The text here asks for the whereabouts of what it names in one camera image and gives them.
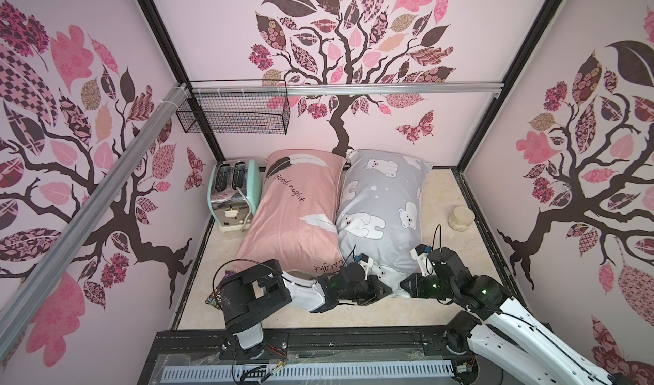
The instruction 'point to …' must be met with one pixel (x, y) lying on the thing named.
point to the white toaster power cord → (249, 209)
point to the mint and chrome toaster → (234, 192)
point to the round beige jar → (461, 219)
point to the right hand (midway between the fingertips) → (400, 283)
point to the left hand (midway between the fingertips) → (393, 297)
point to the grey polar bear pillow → (379, 215)
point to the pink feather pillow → (293, 216)
